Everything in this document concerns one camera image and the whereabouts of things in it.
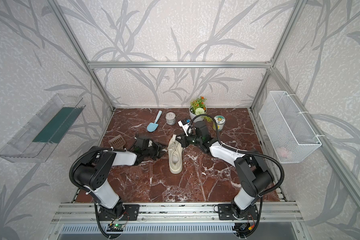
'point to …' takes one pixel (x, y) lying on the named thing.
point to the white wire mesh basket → (291, 137)
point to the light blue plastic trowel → (152, 126)
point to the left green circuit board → (115, 227)
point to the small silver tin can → (170, 118)
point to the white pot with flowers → (197, 107)
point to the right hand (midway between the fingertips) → (175, 133)
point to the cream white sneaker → (175, 152)
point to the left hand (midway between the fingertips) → (169, 143)
